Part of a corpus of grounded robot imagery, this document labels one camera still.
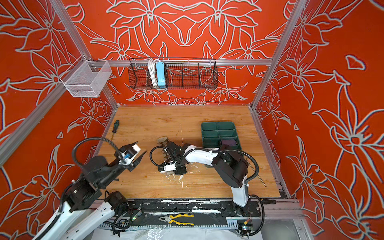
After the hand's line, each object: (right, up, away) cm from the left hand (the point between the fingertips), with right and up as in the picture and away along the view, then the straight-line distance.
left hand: (139, 144), depth 64 cm
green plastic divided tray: (+38, +2, +33) cm, 50 cm away
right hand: (+12, -18, +22) cm, 31 cm away
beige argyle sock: (+4, -3, +33) cm, 34 cm away
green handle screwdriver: (-32, +7, +42) cm, 53 cm away
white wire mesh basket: (-44, +37, +28) cm, 64 cm away
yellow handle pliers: (+13, -36, +5) cm, 39 cm away
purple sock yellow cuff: (+47, -3, +28) cm, 55 cm away
